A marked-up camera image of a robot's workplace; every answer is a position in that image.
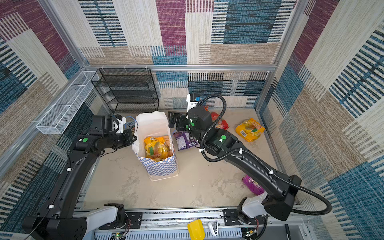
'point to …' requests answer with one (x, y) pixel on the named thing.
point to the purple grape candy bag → (255, 187)
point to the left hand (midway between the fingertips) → (136, 135)
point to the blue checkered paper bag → (154, 123)
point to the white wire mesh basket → (58, 118)
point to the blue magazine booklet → (126, 126)
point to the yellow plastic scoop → (196, 230)
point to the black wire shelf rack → (127, 90)
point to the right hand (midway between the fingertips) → (178, 116)
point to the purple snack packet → (184, 140)
